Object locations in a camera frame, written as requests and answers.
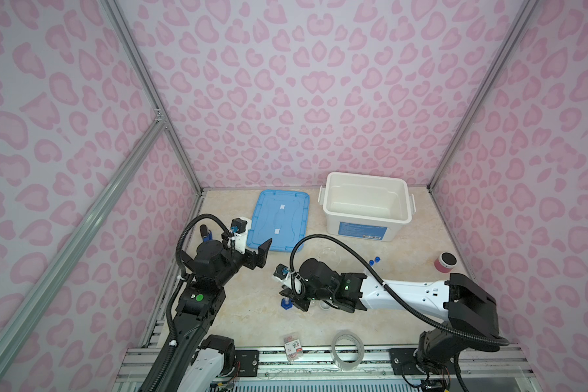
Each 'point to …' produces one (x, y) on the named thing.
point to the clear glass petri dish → (329, 256)
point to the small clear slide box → (293, 349)
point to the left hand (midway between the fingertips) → (257, 230)
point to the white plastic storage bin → (367, 207)
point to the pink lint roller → (446, 262)
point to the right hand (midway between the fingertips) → (284, 287)
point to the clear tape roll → (361, 350)
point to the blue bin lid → (282, 217)
